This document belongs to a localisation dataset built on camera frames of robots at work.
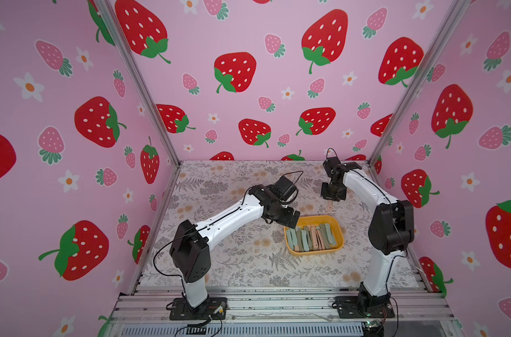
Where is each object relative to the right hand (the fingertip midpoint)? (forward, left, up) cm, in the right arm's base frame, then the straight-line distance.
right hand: (339, 198), depth 93 cm
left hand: (-15, +23, +5) cm, 28 cm away
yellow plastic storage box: (-15, +11, -8) cm, 20 cm away
